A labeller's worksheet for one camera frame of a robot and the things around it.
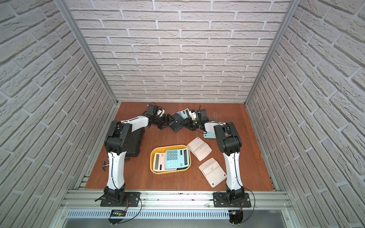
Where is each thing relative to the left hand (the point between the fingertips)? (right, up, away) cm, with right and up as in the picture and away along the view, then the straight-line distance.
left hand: (168, 118), depth 103 cm
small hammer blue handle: (-37, -28, -18) cm, 50 cm away
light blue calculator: (+8, -24, -20) cm, 32 cm away
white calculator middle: (+22, -19, -13) cm, 32 cm away
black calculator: (+11, -29, -22) cm, 38 cm away
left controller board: (-24, -49, -31) cm, 63 cm away
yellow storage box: (-2, -19, -15) cm, 25 cm away
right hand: (+11, -4, -2) cm, 12 cm away
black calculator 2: (+7, -4, 0) cm, 8 cm away
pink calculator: (-3, -26, -20) cm, 33 cm away
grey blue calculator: (+12, +4, +7) cm, 14 cm away
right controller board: (+39, -50, -32) cm, 71 cm away
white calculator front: (+29, -32, -22) cm, 49 cm away
